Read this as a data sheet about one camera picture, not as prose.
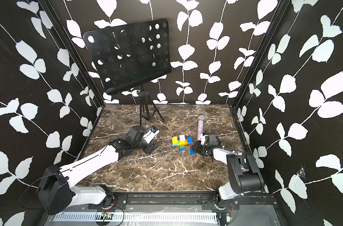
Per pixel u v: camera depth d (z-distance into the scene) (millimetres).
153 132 715
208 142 748
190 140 859
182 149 937
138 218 701
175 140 838
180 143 855
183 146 904
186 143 871
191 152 929
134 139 615
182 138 838
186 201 750
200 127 1039
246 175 452
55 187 397
